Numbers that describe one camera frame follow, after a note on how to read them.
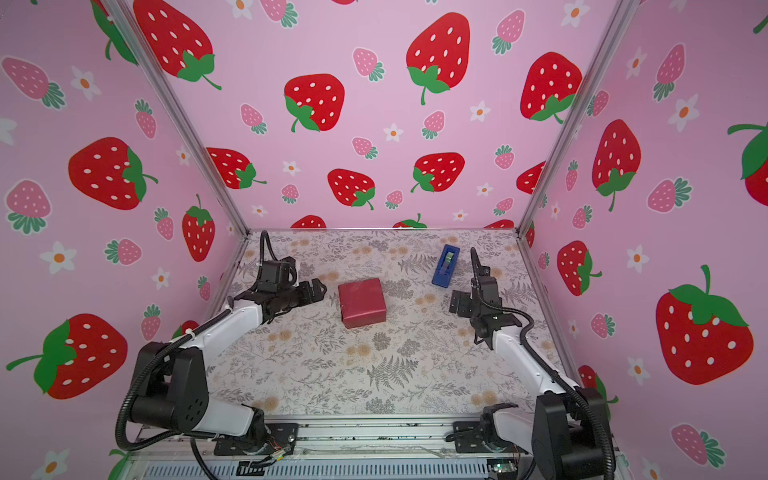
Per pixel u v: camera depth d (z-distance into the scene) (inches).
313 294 32.2
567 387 16.8
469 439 28.9
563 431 15.9
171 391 16.9
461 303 31.6
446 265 40.9
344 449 28.7
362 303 36.1
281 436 29.4
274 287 27.5
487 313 25.7
